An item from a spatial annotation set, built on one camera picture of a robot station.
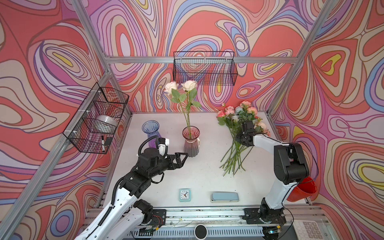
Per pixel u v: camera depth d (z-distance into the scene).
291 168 0.50
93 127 0.72
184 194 0.78
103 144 0.72
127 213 0.60
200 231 0.66
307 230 0.69
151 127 0.88
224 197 0.75
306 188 0.69
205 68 0.96
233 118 1.11
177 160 0.62
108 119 0.73
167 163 0.62
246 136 0.74
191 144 0.85
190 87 0.72
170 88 0.75
